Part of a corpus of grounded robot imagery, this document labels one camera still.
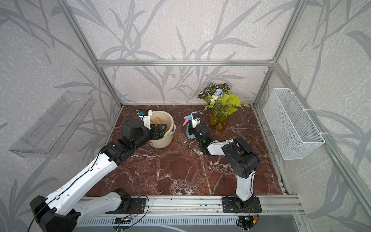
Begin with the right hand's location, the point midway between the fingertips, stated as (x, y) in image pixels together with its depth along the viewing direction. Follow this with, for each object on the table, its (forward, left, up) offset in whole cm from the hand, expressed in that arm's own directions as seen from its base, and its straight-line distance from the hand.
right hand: (191, 118), depth 92 cm
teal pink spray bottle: (-4, +3, +4) cm, 6 cm away
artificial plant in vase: (+7, -20, +4) cm, 21 cm away
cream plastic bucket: (+2, +18, -2) cm, 18 cm away
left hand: (-15, +14, +13) cm, 25 cm away
